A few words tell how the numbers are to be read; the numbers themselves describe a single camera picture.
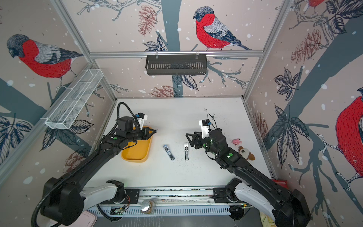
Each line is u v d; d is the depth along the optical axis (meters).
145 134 0.70
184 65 1.07
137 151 0.87
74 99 0.78
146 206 0.67
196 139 0.65
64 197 0.39
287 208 0.40
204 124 0.66
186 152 0.90
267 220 0.65
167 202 0.73
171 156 0.88
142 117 0.74
